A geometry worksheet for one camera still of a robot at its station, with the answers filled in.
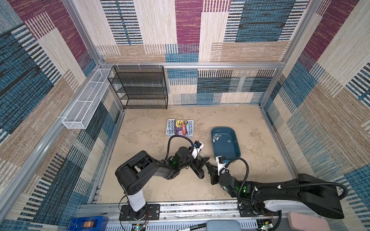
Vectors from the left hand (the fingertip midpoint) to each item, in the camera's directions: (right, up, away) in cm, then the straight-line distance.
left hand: (205, 152), depth 86 cm
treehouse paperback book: (-16, +14, +19) cm, 28 cm away
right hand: (+2, -9, -3) cm, 10 cm away
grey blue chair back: (+6, -29, -18) cm, 35 cm away
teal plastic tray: (+15, +4, +13) cm, 20 cm away
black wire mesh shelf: (-46, +44, +25) cm, 69 cm away
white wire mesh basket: (-62, +22, -15) cm, 68 cm away
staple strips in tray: (+10, +7, +16) cm, 20 cm away
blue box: (-52, -28, -20) cm, 62 cm away
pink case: (+43, -29, -16) cm, 55 cm away
